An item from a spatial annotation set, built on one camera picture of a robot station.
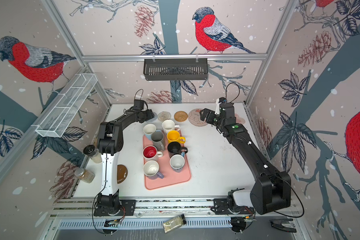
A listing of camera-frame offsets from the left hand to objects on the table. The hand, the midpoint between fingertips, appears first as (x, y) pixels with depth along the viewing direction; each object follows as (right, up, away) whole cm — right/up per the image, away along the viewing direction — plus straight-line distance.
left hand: (151, 115), depth 109 cm
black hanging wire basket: (+18, +34, -2) cm, 39 cm away
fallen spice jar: (+19, -49, -43) cm, 68 cm away
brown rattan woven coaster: (+22, 0, +5) cm, 22 cm away
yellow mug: (+18, -14, -12) cm, 25 cm away
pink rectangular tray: (+17, -35, -27) cm, 47 cm away
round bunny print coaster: (+33, -2, +2) cm, 33 cm away
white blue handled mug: (+20, -28, -23) cm, 41 cm away
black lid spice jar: (-29, -20, -26) cm, 44 cm away
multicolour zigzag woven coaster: (+9, 0, +5) cm, 10 cm away
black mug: (+19, -20, -20) cm, 34 cm away
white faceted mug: (+14, -7, -11) cm, 19 cm away
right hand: (+36, 0, -27) cm, 45 cm away
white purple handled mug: (+5, -32, -24) cm, 40 cm away
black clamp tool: (+71, -51, -41) cm, 97 cm away
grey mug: (+8, -14, -16) cm, 23 cm away
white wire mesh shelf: (-38, -2, -37) cm, 53 cm away
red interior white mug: (+4, -23, -19) cm, 30 cm away
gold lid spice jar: (-28, -32, -31) cm, 53 cm away
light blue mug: (+1, -9, -13) cm, 16 cm away
